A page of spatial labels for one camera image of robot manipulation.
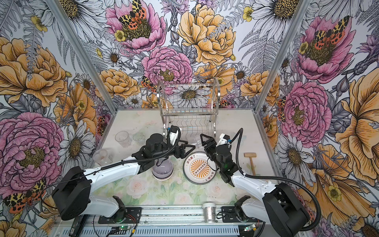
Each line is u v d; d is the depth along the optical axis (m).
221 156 0.63
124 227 0.71
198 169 0.88
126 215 0.73
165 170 0.84
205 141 0.74
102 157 0.94
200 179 0.85
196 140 0.79
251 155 0.92
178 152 0.69
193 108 1.27
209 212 0.71
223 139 0.77
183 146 0.67
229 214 0.74
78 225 0.69
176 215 0.76
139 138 1.01
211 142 0.73
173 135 0.70
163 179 0.80
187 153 0.70
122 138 1.00
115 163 0.52
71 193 0.42
